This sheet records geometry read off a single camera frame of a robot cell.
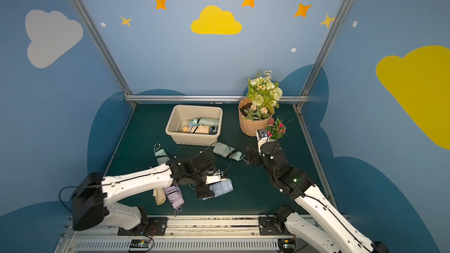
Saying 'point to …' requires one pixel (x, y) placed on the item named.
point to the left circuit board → (139, 243)
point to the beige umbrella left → (160, 195)
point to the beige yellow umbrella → (203, 129)
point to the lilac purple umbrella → (175, 198)
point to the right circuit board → (287, 245)
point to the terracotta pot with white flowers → (256, 110)
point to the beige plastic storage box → (177, 116)
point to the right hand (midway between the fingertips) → (261, 143)
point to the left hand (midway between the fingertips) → (213, 179)
